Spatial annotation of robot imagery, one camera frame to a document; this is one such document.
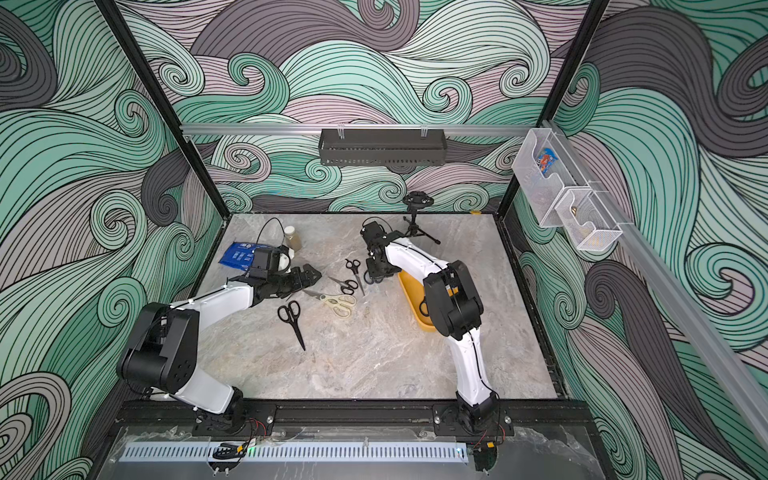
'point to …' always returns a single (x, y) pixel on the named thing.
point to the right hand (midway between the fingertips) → (386, 272)
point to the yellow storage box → (415, 293)
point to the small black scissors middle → (347, 286)
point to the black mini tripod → (415, 200)
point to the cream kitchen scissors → (340, 304)
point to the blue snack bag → (240, 254)
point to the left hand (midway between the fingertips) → (311, 275)
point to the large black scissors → (290, 315)
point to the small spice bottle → (293, 240)
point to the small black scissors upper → (354, 264)
